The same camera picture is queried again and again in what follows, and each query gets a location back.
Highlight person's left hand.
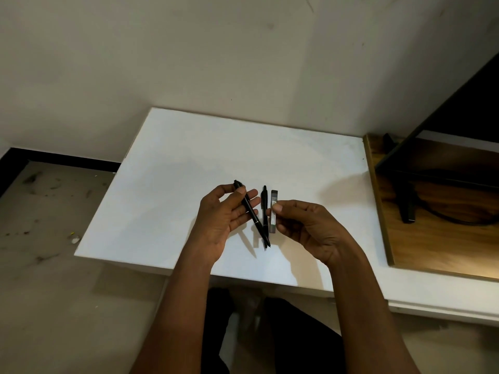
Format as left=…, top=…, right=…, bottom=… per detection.
left=187, top=184, right=261, bottom=266

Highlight person's right hand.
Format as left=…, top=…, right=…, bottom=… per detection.
left=266, top=199, right=364, bottom=269

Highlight black mechanical pencil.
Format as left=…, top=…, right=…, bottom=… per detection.
left=233, top=180, right=272, bottom=248
left=260, top=185, right=270, bottom=250

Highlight grey lead refill case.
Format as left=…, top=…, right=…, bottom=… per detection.
left=270, top=189, right=279, bottom=234

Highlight person's left forearm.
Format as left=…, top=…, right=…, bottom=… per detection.
left=130, top=245, right=219, bottom=374

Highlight person's right forearm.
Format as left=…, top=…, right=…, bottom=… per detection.
left=327, top=249, right=420, bottom=374

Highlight person's black trousers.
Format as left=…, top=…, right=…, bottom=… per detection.
left=201, top=287, right=346, bottom=374

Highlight black television foot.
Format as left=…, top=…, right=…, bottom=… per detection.
left=382, top=132, right=416, bottom=224

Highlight brown wooden board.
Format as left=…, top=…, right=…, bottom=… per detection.
left=363, top=132, right=499, bottom=283

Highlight black skirting board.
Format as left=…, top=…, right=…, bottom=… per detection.
left=0, top=148, right=122, bottom=197

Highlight black television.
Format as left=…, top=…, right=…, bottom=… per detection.
left=375, top=52, right=499, bottom=191

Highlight black cable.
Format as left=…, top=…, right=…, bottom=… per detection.
left=414, top=192, right=499, bottom=227

